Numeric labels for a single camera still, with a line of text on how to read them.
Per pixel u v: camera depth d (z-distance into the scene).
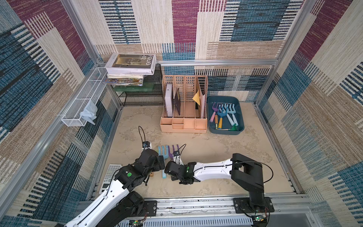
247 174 0.47
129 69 0.80
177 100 1.11
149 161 0.56
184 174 0.64
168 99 0.97
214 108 1.16
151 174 0.83
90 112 0.66
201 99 0.86
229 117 1.08
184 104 1.19
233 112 1.15
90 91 0.82
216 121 1.08
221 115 1.12
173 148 0.94
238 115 1.11
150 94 1.15
